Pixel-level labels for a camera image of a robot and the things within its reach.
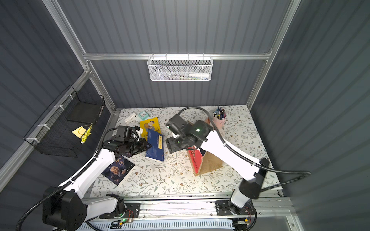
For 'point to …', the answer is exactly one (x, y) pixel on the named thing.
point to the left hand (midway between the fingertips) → (152, 147)
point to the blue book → (155, 145)
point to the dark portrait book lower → (118, 170)
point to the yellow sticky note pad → (80, 131)
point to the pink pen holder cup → (219, 119)
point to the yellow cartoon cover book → (152, 124)
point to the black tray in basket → (85, 112)
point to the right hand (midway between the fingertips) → (174, 145)
